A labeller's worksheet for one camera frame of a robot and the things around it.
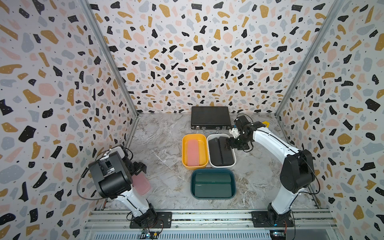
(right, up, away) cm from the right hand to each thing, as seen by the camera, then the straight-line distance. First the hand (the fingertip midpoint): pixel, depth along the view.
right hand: (230, 148), depth 88 cm
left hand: (-53, -17, 0) cm, 56 cm away
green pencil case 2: (-11, -16, -4) cm, 19 cm away
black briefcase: (-10, +20, +28) cm, 36 cm away
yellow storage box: (-16, -3, +11) cm, 19 cm away
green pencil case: (-11, -21, -9) cm, 26 cm away
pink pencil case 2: (-53, -20, -1) cm, 56 cm away
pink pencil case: (-23, -6, +8) cm, 25 cm away
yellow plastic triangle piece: (+34, +16, +28) cm, 47 cm away
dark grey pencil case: (-8, -6, +6) cm, 12 cm away
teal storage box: (+1, -18, -5) cm, 19 cm away
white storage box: (-10, +6, +14) cm, 18 cm away
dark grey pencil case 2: (-1, -5, +4) cm, 7 cm away
